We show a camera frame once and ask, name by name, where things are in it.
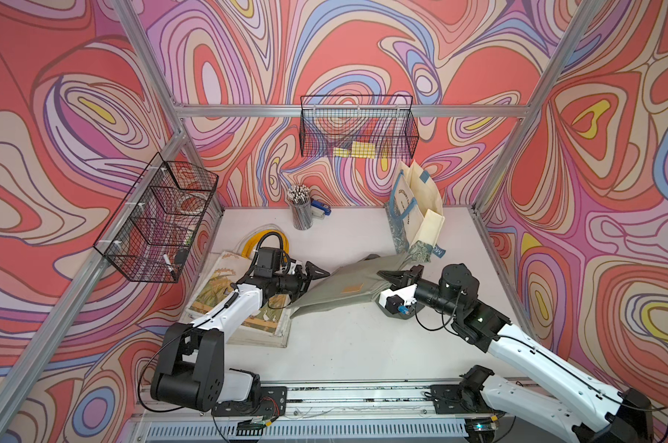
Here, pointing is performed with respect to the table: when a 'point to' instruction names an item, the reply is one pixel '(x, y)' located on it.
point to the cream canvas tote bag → (271, 327)
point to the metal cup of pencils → (299, 197)
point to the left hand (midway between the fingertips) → (327, 285)
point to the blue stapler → (321, 206)
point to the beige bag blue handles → (414, 212)
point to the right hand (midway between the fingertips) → (384, 272)
